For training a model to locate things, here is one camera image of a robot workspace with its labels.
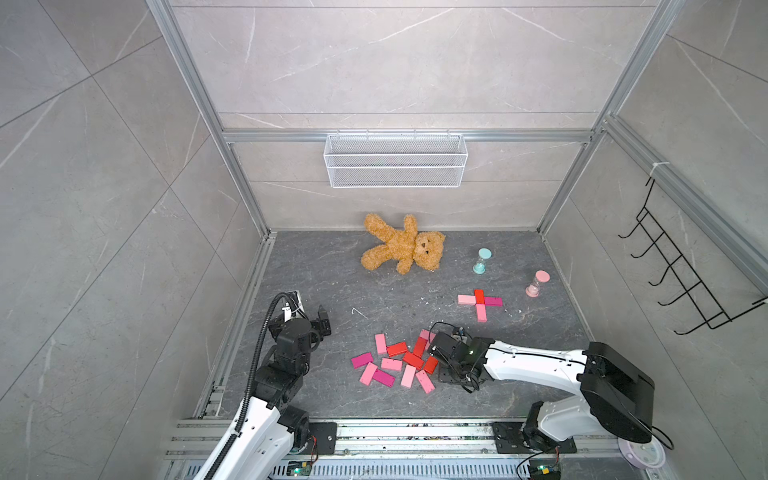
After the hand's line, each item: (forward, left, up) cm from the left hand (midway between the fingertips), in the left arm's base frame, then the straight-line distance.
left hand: (307, 308), depth 78 cm
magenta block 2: (-8, -13, -18) cm, 23 cm away
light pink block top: (+11, -48, -17) cm, 52 cm away
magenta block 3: (-13, -20, -18) cm, 30 cm away
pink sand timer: (+14, -72, -17) cm, 75 cm away
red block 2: (-5, -24, -18) cm, 30 cm away
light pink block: (+6, -52, -17) cm, 55 cm away
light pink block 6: (-15, -31, -17) cm, 39 cm away
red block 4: (-10, -33, -17) cm, 39 cm away
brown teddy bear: (+29, -29, -11) cm, 43 cm away
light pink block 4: (-10, -22, -16) cm, 29 cm away
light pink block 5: (-13, -27, -17) cm, 35 cm away
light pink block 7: (0, -33, -18) cm, 38 cm away
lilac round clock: (-34, -83, -16) cm, 91 cm away
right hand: (-13, -39, -19) cm, 45 cm away
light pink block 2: (-3, -19, -17) cm, 26 cm away
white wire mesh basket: (+49, -26, +12) cm, 57 cm away
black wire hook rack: (-14, -86, +16) cm, 88 cm away
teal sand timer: (+24, -55, -9) cm, 61 cm away
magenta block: (+11, -59, -19) cm, 63 cm away
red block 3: (-9, -29, -17) cm, 35 cm away
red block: (+12, -53, -17) cm, 57 cm away
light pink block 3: (-12, -15, -17) cm, 26 cm away
